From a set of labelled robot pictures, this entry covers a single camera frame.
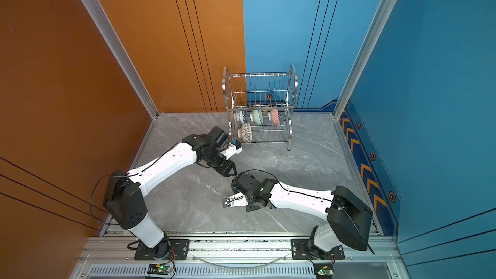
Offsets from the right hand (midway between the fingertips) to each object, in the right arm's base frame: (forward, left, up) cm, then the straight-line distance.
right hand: (247, 193), depth 83 cm
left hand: (+8, +6, +7) cm, 12 cm away
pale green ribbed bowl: (+39, -4, +7) cm, 40 cm away
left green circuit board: (-26, +32, -6) cm, 42 cm away
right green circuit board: (-26, -29, -7) cm, 40 cm away
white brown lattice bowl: (+28, +2, +7) cm, 29 cm away
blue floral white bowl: (+39, +4, +7) cm, 40 cm away
